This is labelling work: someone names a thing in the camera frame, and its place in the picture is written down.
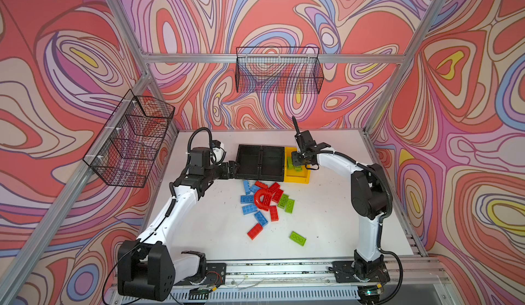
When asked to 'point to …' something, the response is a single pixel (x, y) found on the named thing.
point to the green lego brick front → (297, 239)
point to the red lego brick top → (277, 192)
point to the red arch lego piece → (266, 200)
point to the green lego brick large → (290, 165)
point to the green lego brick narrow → (299, 168)
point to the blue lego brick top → (246, 186)
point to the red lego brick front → (255, 231)
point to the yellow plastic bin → (292, 176)
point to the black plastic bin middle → (271, 163)
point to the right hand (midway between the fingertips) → (300, 163)
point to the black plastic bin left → (248, 158)
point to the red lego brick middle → (273, 213)
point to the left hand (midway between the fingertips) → (234, 165)
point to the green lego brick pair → (286, 203)
